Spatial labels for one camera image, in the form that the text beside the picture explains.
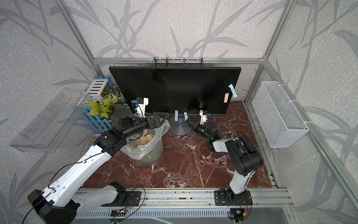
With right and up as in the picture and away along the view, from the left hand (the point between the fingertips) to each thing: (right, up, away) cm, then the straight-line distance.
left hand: (165, 116), depth 65 cm
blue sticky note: (+3, 0, +22) cm, 22 cm away
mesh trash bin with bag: (-9, -14, 0) cm, 17 cm away
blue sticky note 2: (+9, 0, +22) cm, 24 cm away
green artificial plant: (-43, +6, +22) cm, 49 cm away
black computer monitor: (+12, +17, +29) cm, 35 cm away
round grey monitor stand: (+5, -10, +41) cm, 42 cm away
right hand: (+10, -3, +22) cm, 24 cm away
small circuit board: (-25, -49, +5) cm, 56 cm away
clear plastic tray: (-55, -8, 0) cm, 56 cm away
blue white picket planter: (-48, -7, +28) cm, 56 cm away
